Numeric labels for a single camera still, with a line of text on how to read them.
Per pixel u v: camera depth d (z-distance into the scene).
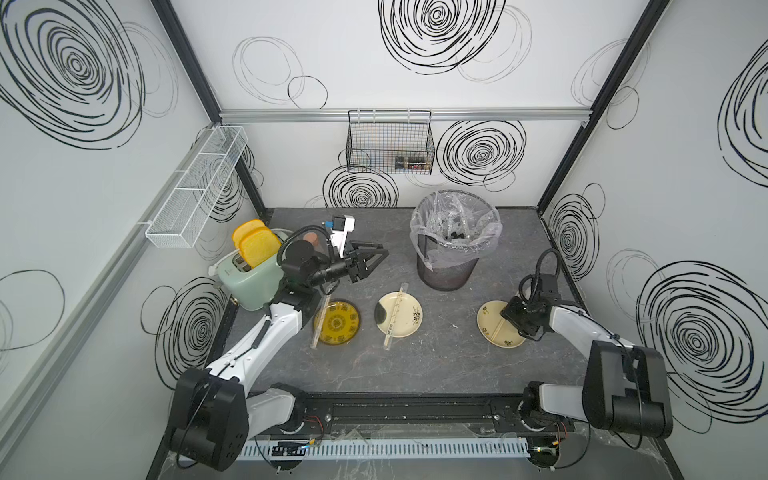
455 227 0.94
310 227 0.56
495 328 0.88
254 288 0.82
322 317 0.89
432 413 0.76
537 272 0.74
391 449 0.96
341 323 0.89
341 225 0.62
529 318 0.77
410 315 0.91
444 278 0.91
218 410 0.39
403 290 0.96
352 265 0.62
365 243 0.70
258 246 0.81
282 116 0.94
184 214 0.73
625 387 0.47
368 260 0.71
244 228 0.84
